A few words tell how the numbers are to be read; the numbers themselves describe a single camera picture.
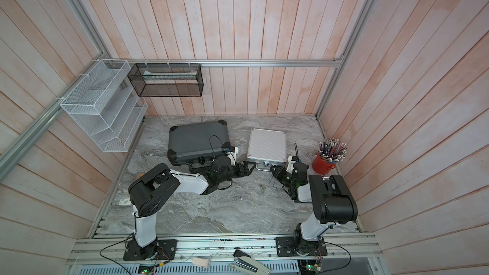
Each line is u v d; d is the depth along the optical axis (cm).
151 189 53
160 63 95
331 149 86
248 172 80
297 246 67
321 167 89
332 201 47
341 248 66
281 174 84
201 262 70
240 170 80
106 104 73
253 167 84
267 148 101
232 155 80
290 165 87
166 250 73
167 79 105
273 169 93
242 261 69
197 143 97
